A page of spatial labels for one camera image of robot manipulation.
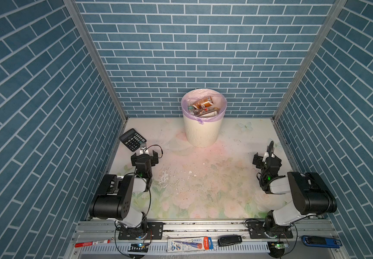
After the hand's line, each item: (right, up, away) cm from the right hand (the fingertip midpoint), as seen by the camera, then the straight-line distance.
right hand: (266, 153), depth 93 cm
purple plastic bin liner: (-42, +34, +5) cm, 55 cm away
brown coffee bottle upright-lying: (-36, +29, +4) cm, 47 cm away
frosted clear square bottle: (-32, +22, -2) cm, 39 cm away
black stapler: (-27, -35, -23) cm, 50 cm away
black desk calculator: (-83, +7, +13) cm, 84 cm away
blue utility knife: (+15, -35, -25) cm, 45 cm away
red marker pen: (-87, -36, -23) cm, 97 cm away
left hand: (-71, +1, 0) cm, 71 cm away
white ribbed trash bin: (-34, +10, +1) cm, 36 cm away
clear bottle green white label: (-42, +25, +6) cm, 49 cm away
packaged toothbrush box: (-46, -37, -23) cm, 64 cm away
